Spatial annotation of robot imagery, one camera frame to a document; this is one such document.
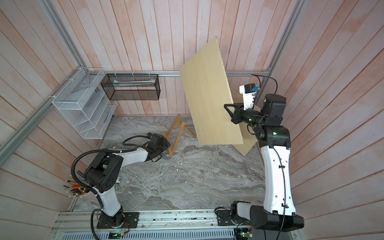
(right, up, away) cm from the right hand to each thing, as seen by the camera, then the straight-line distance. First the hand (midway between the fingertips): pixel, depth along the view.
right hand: (224, 104), depth 62 cm
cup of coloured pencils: (-71, -40, +10) cm, 82 cm away
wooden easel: (-27, -24, +33) cm, 48 cm away
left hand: (-31, -22, +37) cm, 53 cm away
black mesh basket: (-57, +21, +45) cm, 75 cm away
